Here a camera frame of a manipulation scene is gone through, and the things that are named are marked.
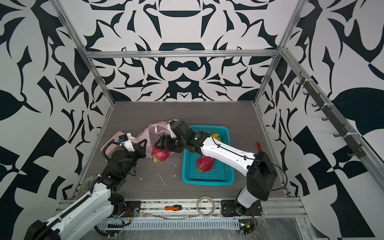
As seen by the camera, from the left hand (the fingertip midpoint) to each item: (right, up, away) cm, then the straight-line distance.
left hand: (146, 137), depth 78 cm
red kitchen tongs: (+65, -8, +15) cm, 67 cm away
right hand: (+8, -3, -6) cm, 11 cm away
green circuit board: (+49, -40, -7) cm, 64 cm away
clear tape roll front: (+32, -36, -6) cm, 48 cm away
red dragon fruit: (+30, -14, +3) cm, 34 cm away
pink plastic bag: (+2, +3, +3) cm, 4 cm away
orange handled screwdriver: (+15, -34, -4) cm, 37 cm away
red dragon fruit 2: (+9, -7, -10) cm, 15 cm away
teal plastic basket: (+39, -22, +7) cm, 45 cm away
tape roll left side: (-32, -24, +2) cm, 40 cm away
